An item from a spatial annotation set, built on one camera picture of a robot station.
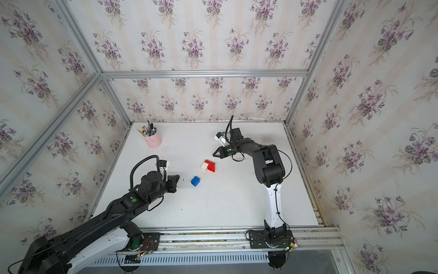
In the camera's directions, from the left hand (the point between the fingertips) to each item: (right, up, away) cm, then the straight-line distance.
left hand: (181, 178), depth 80 cm
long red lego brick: (+14, +3, +16) cm, 21 cm away
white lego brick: (+10, +3, +15) cm, 18 cm away
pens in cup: (-25, +24, +23) cm, 42 cm away
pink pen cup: (-22, +17, +21) cm, 35 cm away
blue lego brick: (+5, -4, +10) cm, 12 cm away
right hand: (+17, +9, +19) cm, 27 cm away
